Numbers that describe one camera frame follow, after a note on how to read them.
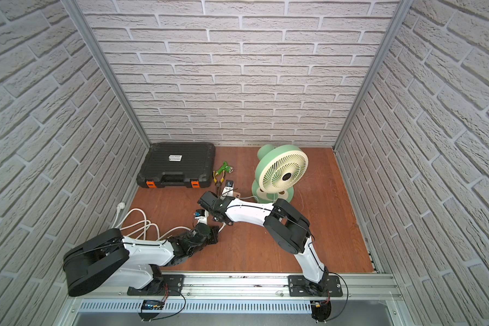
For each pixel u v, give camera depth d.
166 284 0.73
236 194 0.94
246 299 0.73
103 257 0.48
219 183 1.03
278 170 0.76
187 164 1.00
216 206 0.67
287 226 0.51
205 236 0.68
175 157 1.04
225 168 1.07
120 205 0.97
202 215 0.79
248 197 0.97
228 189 0.81
